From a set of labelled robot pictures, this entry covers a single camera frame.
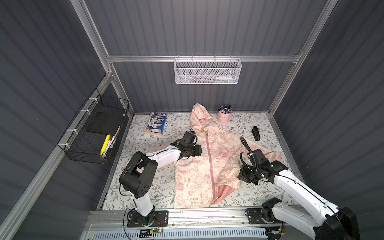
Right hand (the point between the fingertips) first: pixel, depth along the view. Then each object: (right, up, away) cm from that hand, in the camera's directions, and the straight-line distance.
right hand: (238, 176), depth 80 cm
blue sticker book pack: (-53, +29, +32) cm, 68 cm away
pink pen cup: (-3, +32, +29) cm, 43 cm away
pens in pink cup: (-2, +39, +25) cm, 47 cm away
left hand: (-19, +12, +11) cm, 25 cm away
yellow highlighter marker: (-67, +18, -9) cm, 70 cm away
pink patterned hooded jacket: (-19, -5, +5) cm, 20 cm away
